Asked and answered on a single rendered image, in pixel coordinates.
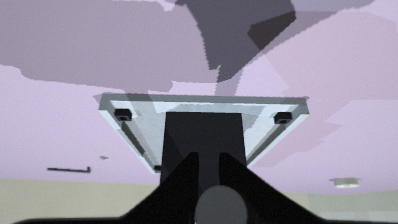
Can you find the white ring spacer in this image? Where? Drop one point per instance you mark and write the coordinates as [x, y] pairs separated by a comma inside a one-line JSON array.
[[346, 182]]

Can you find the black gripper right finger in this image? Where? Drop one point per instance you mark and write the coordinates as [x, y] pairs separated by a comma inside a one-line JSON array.
[[265, 204]]

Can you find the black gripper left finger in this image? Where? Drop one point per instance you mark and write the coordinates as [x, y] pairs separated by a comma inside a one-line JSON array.
[[173, 202]]

